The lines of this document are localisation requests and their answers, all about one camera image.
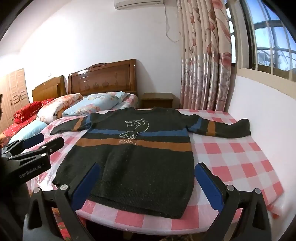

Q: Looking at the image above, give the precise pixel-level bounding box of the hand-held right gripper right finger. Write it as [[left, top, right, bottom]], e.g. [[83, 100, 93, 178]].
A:
[[195, 162, 272, 241]]

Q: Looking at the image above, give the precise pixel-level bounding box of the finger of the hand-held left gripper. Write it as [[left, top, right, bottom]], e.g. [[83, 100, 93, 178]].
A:
[[8, 137, 65, 163], [3, 134, 44, 153]]

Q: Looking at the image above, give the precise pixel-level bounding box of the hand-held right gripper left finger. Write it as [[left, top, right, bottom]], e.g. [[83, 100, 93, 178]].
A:
[[23, 162, 100, 241]]

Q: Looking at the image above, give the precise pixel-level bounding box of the dark striped knit sweater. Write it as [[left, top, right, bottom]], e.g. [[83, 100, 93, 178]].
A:
[[50, 107, 251, 219]]

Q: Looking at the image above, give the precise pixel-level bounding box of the plain light blue pillow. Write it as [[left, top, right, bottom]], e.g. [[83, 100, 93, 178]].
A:
[[8, 121, 48, 145]]

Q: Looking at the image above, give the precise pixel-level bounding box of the red floral quilt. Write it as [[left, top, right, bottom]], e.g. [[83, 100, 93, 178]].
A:
[[0, 98, 55, 139]]

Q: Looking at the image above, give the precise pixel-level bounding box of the pink checked bed sheet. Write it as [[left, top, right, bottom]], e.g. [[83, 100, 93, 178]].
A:
[[25, 108, 285, 233]]

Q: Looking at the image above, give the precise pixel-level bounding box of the orange floral folded quilt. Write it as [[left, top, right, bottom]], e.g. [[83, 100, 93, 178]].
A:
[[37, 93, 84, 124]]

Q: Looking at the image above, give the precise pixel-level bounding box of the beige wooden wardrobe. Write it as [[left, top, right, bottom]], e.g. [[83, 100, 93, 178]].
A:
[[0, 68, 30, 132]]

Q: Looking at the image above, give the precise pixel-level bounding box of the small wooden headboard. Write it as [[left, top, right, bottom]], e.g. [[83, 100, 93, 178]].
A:
[[32, 75, 67, 102]]

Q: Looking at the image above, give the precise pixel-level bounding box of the light blue floral quilt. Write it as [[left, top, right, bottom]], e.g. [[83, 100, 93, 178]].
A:
[[62, 91, 130, 116]]

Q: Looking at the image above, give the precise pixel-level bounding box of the large carved wooden headboard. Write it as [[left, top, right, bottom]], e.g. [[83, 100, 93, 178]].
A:
[[68, 59, 138, 96]]

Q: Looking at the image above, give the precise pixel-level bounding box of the wooden nightstand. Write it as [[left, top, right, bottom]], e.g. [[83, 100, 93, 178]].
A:
[[140, 93, 174, 109]]

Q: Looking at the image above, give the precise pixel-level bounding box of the pink floral curtain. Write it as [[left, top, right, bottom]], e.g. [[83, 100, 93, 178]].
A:
[[177, 0, 236, 112]]

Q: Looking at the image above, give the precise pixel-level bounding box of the barred window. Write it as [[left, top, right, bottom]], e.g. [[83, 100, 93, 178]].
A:
[[225, 0, 296, 75]]

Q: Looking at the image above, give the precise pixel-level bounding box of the white air conditioner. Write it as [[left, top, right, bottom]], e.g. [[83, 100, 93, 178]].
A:
[[114, 0, 164, 10]]

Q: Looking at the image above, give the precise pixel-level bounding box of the white hanging cable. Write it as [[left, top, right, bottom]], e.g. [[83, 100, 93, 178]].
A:
[[165, 5, 182, 42]]

